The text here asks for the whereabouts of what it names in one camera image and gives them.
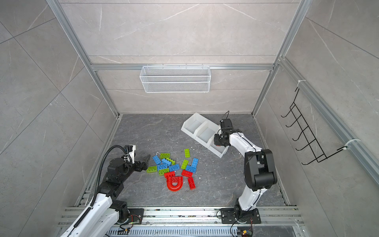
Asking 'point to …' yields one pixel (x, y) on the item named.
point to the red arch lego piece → (178, 179)
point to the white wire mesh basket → (175, 79)
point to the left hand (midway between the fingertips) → (141, 151)
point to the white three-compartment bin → (203, 131)
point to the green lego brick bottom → (162, 171)
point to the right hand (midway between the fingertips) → (218, 139)
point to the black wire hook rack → (318, 152)
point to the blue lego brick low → (191, 169)
